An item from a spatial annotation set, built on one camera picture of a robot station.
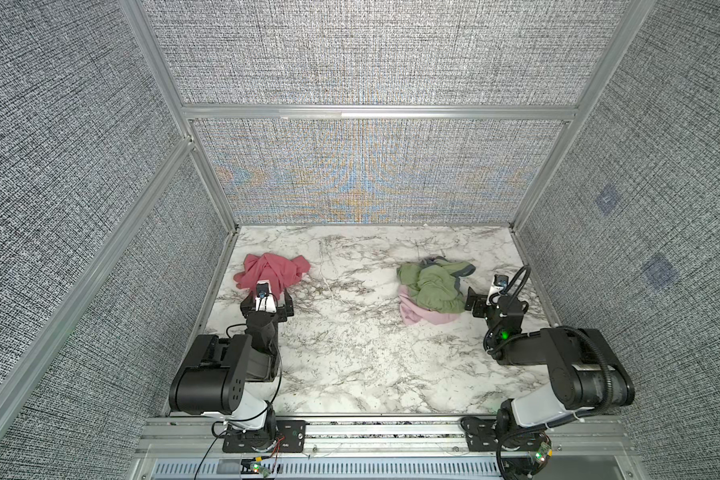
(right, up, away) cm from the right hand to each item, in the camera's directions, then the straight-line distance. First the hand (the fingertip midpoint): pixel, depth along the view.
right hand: (487, 288), depth 93 cm
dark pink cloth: (-66, +4, +6) cm, 66 cm away
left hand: (-67, 0, -4) cm, 67 cm away
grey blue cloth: (-8, +4, +4) cm, 10 cm away
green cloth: (-18, +2, -4) cm, 18 cm away
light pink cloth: (-24, -7, -1) cm, 25 cm away
